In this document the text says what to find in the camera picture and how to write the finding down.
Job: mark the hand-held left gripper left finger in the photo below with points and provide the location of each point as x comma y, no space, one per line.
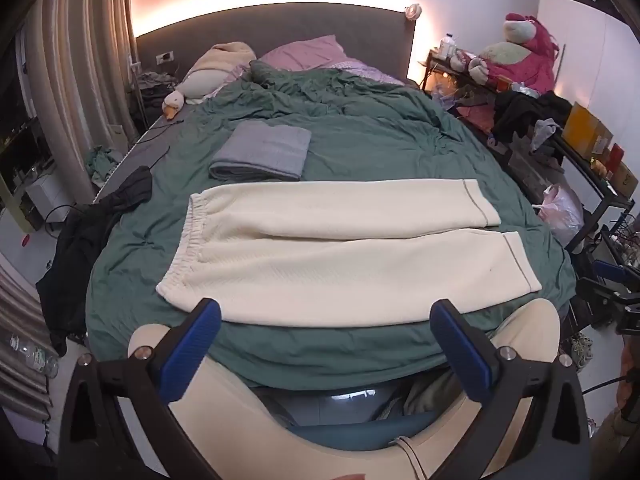
192,350

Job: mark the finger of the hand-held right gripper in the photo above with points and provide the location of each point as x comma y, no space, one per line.
600,295
607,268

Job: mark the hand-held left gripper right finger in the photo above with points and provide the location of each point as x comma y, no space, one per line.
460,355

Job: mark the cream textured pants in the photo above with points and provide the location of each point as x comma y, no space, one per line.
325,260

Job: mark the beige sneaker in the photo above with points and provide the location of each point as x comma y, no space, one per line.
581,351

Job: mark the translucent plastic bag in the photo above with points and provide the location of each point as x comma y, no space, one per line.
562,215

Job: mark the black metal rack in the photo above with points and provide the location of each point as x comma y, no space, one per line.
600,195

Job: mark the red container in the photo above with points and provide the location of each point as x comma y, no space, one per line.
616,157

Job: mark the yellow box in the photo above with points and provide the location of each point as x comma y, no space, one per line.
585,130

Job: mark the black clothing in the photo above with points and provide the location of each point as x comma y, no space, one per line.
75,260

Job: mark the grey garment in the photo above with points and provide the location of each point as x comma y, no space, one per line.
545,132

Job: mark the clear plastic bottle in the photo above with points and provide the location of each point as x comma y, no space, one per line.
447,47
35,357

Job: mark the black clothes pile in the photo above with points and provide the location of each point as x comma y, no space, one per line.
520,110

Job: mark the green clothes heap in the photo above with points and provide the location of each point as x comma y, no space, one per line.
102,162

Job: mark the grey folded cloth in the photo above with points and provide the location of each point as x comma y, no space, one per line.
265,150

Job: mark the pink bear plush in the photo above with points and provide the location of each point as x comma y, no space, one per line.
525,55

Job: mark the green duvet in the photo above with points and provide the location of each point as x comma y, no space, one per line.
350,135

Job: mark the white duck plush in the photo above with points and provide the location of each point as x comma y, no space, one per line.
200,82

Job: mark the grey clothes heap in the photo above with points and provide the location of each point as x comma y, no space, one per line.
155,82

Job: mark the cream blanket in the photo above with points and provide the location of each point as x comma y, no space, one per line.
225,55

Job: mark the beige curtain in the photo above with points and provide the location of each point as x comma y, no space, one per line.
75,60

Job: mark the pink pillow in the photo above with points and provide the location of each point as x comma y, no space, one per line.
305,52

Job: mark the small white fan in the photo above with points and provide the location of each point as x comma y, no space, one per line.
413,12

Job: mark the dark grey headboard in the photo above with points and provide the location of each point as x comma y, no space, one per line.
300,22

